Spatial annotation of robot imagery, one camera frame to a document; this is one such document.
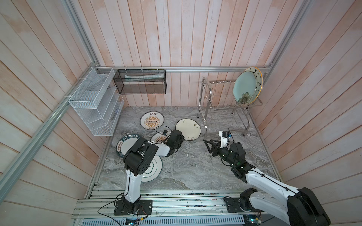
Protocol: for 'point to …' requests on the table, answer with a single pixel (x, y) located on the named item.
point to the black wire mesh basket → (141, 81)
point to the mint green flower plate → (244, 87)
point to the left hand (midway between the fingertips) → (185, 137)
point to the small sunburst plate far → (152, 120)
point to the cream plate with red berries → (190, 128)
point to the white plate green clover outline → (154, 170)
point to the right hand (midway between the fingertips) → (207, 140)
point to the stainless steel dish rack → (222, 114)
